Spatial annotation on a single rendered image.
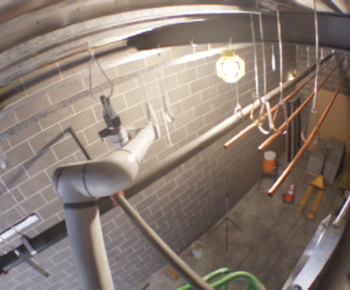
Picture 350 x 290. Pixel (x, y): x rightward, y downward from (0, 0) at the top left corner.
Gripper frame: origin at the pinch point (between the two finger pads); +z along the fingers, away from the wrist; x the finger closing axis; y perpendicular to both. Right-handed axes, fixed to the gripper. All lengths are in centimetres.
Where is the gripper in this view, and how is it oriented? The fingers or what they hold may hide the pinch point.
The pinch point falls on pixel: (104, 100)
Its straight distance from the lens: 98.2
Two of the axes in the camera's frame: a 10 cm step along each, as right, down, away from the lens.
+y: 7.7, -4.6, 4.5
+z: -1.9, -8.3, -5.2
